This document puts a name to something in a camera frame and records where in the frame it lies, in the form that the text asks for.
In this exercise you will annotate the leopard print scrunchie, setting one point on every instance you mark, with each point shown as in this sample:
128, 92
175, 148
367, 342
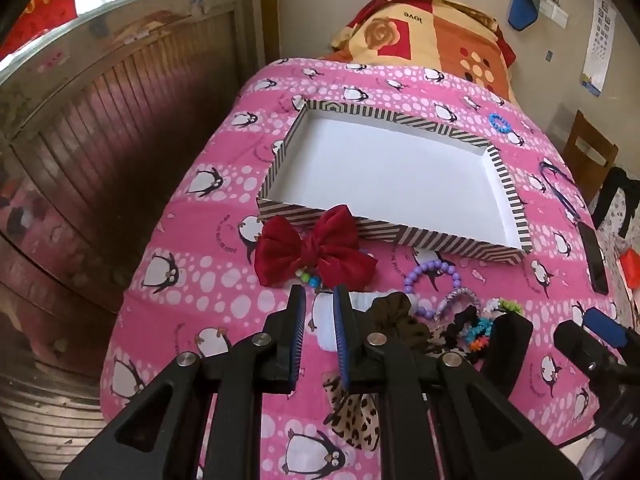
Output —
436, 340

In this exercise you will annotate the black garment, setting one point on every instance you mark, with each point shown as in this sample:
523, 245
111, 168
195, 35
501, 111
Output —
612, 185

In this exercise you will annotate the brown scrunchie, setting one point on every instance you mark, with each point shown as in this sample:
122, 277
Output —
395, 310

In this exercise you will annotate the red window banner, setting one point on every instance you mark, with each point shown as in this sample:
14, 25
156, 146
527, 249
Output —
40, 5

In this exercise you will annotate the black scrunchie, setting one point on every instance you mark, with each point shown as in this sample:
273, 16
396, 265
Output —
457, 327

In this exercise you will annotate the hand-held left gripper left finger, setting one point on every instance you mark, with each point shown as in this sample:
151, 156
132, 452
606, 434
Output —
299, 320

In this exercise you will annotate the red velvet bow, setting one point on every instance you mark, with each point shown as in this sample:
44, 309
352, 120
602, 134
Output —
285, 250

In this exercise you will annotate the pink penguin blanket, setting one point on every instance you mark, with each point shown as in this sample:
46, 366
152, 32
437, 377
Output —
200, 310

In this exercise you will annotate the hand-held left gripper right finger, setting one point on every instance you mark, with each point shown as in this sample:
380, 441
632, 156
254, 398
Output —
342, 335

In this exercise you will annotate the white wall paper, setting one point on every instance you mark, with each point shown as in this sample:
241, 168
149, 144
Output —
555, 10

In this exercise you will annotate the striped cardboard box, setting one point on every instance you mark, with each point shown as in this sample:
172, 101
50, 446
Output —
400, 175

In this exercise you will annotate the wooden chair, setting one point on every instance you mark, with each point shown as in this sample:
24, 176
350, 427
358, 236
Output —
580, 135

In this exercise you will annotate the wall calendar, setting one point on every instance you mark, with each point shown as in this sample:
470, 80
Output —
600, 35

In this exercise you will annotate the white ribbed hair band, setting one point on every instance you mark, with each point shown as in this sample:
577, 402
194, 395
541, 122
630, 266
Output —
322, 325

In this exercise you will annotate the black phone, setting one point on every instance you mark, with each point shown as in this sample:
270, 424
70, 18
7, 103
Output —
592, 260

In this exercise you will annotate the red object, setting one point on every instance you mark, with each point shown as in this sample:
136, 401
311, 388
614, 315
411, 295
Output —
629, 262

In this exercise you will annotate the silver glitter hair band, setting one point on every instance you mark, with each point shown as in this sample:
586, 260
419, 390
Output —
457, 294

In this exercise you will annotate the orange floral blanket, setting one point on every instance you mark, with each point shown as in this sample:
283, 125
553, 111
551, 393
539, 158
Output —
450, 35

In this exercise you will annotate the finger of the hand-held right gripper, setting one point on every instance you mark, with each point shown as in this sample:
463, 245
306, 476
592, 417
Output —
602, 325

